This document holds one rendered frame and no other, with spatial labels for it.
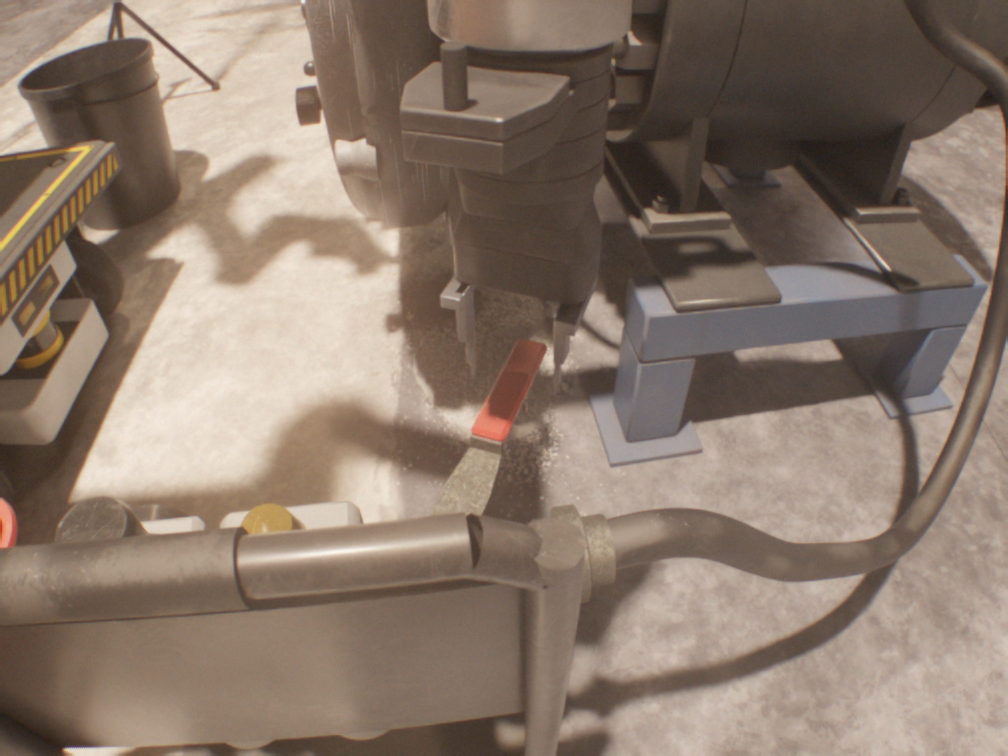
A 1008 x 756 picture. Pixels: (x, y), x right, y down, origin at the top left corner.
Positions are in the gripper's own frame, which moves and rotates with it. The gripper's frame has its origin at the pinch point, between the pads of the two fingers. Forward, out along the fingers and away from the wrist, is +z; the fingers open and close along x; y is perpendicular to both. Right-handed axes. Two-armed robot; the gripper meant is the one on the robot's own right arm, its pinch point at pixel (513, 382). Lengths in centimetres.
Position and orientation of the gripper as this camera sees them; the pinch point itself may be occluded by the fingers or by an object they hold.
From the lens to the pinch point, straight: 42.0
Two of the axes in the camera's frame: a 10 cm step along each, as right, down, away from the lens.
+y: 3.2, -6.8, 6.6
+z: -0.1, 6.9, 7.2
